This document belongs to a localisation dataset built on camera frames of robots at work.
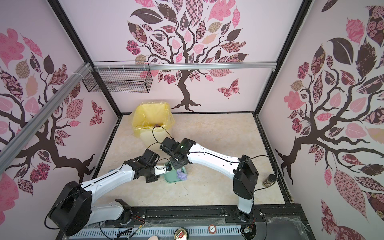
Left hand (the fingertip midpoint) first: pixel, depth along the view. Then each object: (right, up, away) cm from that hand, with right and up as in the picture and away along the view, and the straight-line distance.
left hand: (156, 173), depth 86 cm
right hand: (+14, +10, -8) cm, 19 cm away
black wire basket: (-40, +67, +35) cm, 85 cm away
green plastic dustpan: (+9, -1, -1) cm, 10 cm away
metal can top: (+17, -16, -26) cm, 36 cm away
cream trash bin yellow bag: (-6, +31, +13) cm, 34 cm away
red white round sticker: (+31, -21, -16) cm, 41 cm away
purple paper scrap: (+15, -1, -1) cm, 15 cm away
